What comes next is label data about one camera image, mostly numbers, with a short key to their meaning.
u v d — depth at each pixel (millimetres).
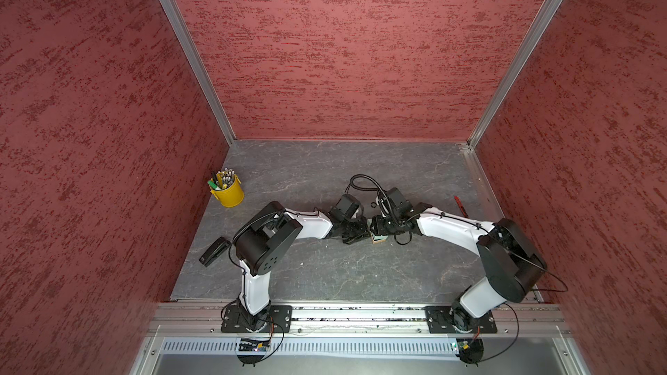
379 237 836
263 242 495
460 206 1001
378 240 877
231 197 927
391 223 775
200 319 757
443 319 740
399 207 710
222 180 878
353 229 811
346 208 757
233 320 735
